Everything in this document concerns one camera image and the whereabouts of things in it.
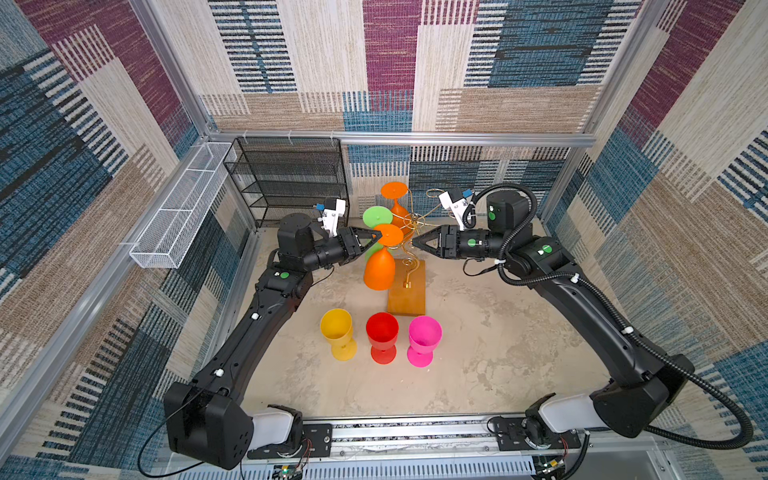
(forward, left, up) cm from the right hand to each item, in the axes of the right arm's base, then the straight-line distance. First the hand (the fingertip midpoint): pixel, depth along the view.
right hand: (418, 248), depth 65 cm
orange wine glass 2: (+24, +4, -4) cm, 25 cm away
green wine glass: (+13, +10, -3) cm, 17 cm away
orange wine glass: (+4, +9, -12) cm, 15 cm away
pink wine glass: (-8, -3, -26) cm, 27 cm away
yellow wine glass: (-5, +21, -26) cm, 34 cm away
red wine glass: (-8, +9, -23) cm, 26 cm away
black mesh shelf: (+49, +41, -16) cm, 66 cm away
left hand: (+5, +8, 0) cm, 9 cm away
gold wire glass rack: (+13, -1, -6) cm, 14 cm away
